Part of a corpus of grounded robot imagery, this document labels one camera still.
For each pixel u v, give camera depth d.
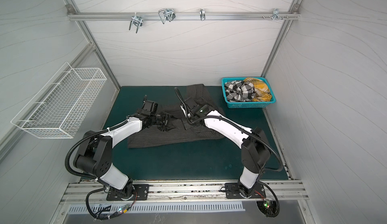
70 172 0.44
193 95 1.13
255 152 0.45
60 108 0.69
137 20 0.79
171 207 0.70
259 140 0.43
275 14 0.76
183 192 0.75
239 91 1.07
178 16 0.79
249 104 1.02
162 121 0.78
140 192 0.74
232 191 0.72
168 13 0.76
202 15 0.78
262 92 1.04
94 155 0.45
